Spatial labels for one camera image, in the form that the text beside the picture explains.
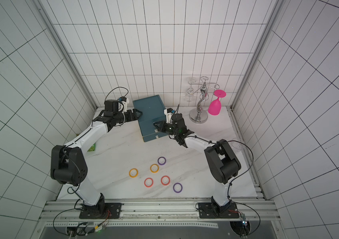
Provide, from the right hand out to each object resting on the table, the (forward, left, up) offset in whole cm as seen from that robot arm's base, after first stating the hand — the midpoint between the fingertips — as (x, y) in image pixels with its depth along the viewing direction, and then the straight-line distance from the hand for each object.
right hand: (148, 125), depth 86 cm
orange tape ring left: (-24, +7, -19) cm, 31 cm away
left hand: (+7, +8, +1) cm, 10 cm away
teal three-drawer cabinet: (+10, 0, +4) cm, 10 cm away
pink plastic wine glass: (+18, -41, 0) cm, 45 cm away
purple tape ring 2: (-28, -21, -18) cm, 40 cm away
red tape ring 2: (-26, -14, -18) cm, 34 cm away
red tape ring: (-27, 0, -18) cm, 32 cm away
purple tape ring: (-13, -8, -18) cm, 24 cm away
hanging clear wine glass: (+34, -26, -4) cm, 43 cm away
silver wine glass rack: (+25, -34, -18) cm, 46 cm away
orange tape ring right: (-19, -6, -19) cm, 28 cm away
